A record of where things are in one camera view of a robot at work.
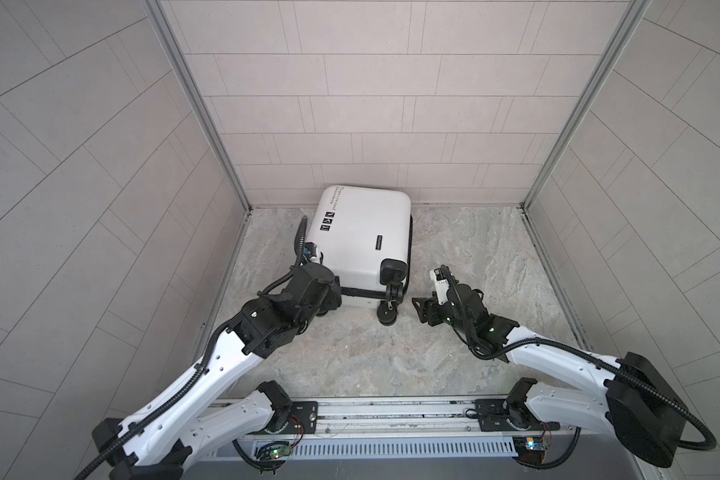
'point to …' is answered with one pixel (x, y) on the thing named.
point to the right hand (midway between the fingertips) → (418, 300)
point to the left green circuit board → (280, 451)
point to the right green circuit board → (530, 449)
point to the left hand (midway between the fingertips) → (339, 281)
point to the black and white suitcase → (365, 236)
